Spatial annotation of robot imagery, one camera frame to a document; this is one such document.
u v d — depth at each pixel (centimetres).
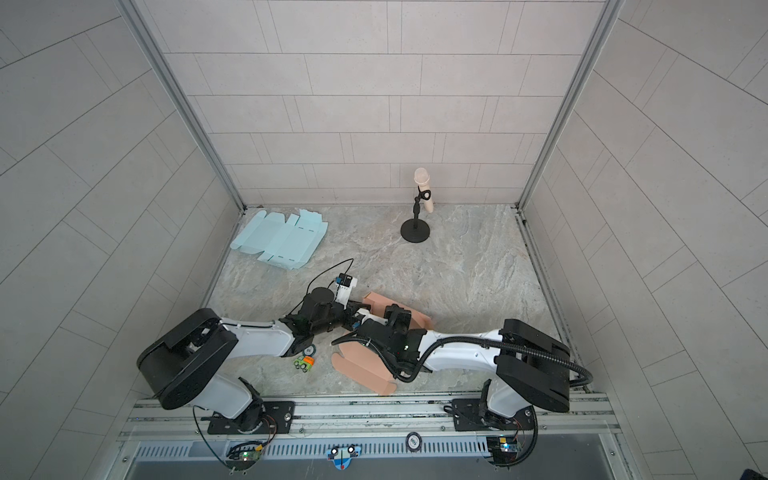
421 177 89
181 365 43
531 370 42
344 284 77
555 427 69
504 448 68
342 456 65
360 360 80
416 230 108
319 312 68
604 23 72
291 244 106
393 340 61
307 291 67
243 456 65
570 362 39
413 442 68
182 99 86
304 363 77
